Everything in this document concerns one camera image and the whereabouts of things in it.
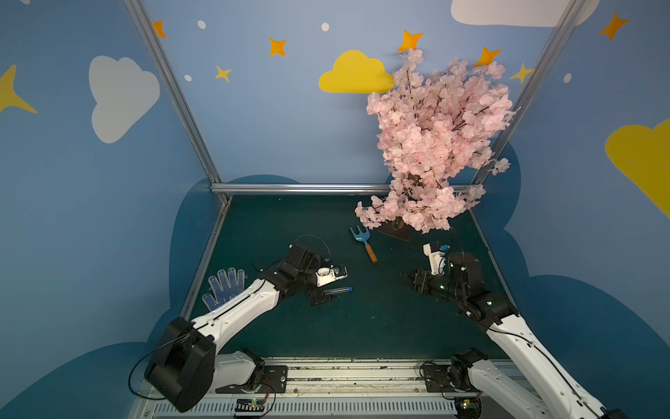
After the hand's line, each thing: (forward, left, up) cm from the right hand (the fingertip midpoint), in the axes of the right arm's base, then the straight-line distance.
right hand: (408, 272), depth 77 cm
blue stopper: (+2, +17, -17) cm, 24 cm away
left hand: (+2, +24, -8) cm, 25 cm away
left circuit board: (-34, +44, -21) cm, 60 cm away
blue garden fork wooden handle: (+26, +12, -18) cm, 34 cm away
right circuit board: (-30, -18, -21) cm, 41 cm away
